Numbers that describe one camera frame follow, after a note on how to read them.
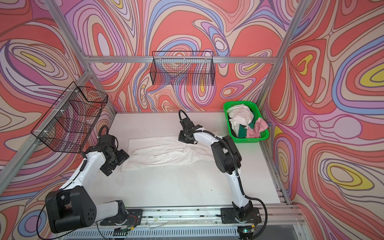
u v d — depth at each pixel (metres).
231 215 0.74
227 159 0.56
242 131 0.98
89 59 0.86
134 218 0.72
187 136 0.76
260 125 1.00
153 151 0.96
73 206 0.40
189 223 0.73
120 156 0.76
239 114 1.03
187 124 0.80
